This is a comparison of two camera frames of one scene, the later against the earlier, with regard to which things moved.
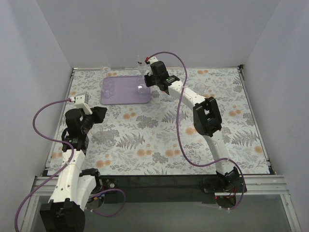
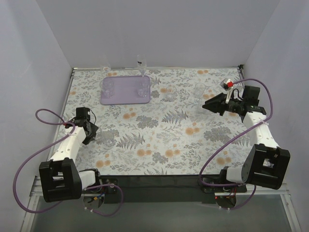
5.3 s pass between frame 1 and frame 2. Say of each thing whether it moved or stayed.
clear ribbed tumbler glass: stayed
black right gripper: moved
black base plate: stayed
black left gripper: moved
